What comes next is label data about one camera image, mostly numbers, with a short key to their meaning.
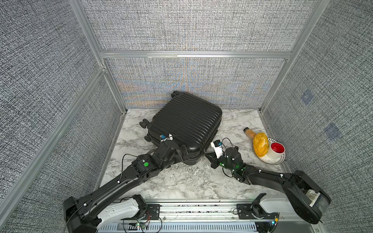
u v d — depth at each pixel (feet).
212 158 2.56
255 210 2.14
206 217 2.40
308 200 1.39
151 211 2.41
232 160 2.13
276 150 3.04
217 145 2.43
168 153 1.72
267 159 2.95
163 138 2.10
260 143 2.97
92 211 1.29
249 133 3.35
